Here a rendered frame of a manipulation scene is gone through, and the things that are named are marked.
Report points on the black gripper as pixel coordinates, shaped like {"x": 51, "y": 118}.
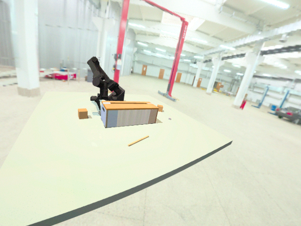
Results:
{"x": 103, "y": 96}

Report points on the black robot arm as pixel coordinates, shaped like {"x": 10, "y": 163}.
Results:
{"x": 100, "y": 78}

